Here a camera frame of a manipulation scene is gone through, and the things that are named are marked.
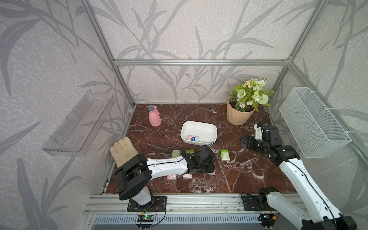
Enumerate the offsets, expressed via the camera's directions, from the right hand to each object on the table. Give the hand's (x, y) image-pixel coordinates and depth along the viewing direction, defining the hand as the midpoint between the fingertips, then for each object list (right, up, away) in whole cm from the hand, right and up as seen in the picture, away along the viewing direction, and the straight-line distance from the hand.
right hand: (245, 139), depth 79 cm
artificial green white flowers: (+6, +26, +9) cm, 28 cm away
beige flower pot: (+1, +12, +19) cm, 23 cm away
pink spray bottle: (-57, +13, +21) cm, 62 cm away
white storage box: (-19, +1, +24) cm, 31 cm away
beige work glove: (-76, -10, +14) cm, 78 cm away
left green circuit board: (-53, -38, -8) cm, 66 cm away
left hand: (-17, -17, +1) cm, 24 cm away
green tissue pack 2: (-31, -9, +12) cm, 35 cm away
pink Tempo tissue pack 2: (-32, -21, +2) cm, 39 cm away
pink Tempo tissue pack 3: (-29, -2, +17) cm, 34 cm away
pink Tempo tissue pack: (-41, -22, +2) cm, 47 cm away
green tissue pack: (-9, -11, +10) cm, 17 cm away
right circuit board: (+9, -39, -7) cm, 41 cm away
